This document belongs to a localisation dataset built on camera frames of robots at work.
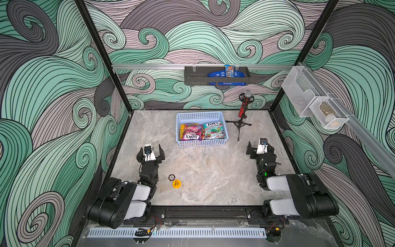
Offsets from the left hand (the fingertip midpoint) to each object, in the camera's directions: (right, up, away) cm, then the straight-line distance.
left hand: (150, 145), depth 83 cm
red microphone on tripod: (+57, +28, +13) cm, 65 cm away
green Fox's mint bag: (+38, +7, +16) cm, 42 cm away
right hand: (+64, +1, +4) cm, 64 cm away
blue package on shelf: (+42, +43, +9) cm, 61 cm away
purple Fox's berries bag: (+23, +6, +14) cm, 28 cm away
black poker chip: (+11, -19, +3) cm, 22 cm away
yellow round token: (+15, -21, 0) cm, 26 cm away
